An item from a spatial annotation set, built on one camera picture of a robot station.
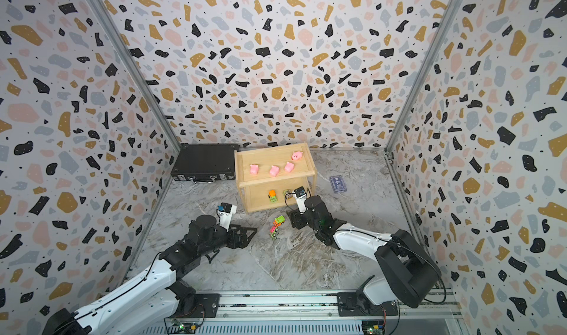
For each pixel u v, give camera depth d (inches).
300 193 30.0
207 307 28.9
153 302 22.5
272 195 38.4
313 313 28.9
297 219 30.7
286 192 38.4
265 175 33.1
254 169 32.9
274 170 32.8
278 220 36.3
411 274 17.1
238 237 28.1
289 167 33.4
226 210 28.2
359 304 25.9
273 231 35.4
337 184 41.8
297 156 34.6
